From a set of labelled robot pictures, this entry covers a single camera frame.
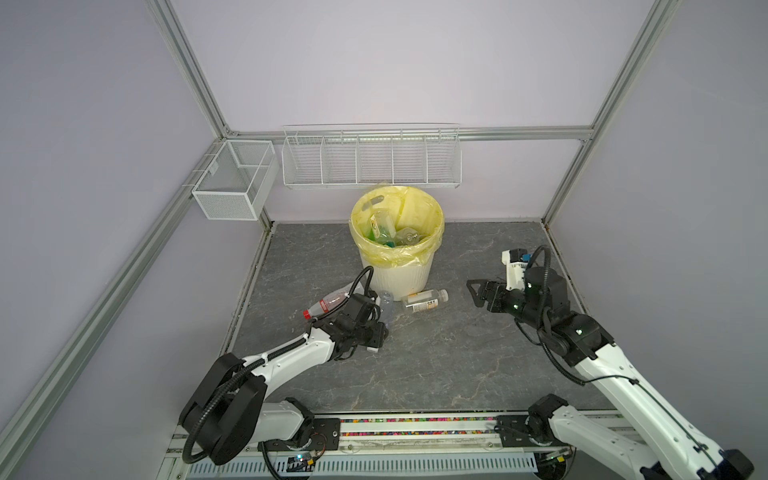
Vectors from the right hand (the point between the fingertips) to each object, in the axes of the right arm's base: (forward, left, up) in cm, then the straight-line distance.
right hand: (481, 285), depth 73 cm
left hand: (-4, +26, -20) cm, 33 cm away
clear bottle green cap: (+24, +25, -5) cm, 35 cm away
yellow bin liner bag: (+31, +17, -2) cm, 35 cm away
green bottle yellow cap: (+19, +24, -5) cm, 31 cm away
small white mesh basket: (+39, +73, +3) cm, 83 cm away
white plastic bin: (+9, +20, -10) cm, 24 cm away
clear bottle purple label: (+7, +24, -20) cm, 32 cm away
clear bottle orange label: (+8, +11, -21) cm, 25 cm away
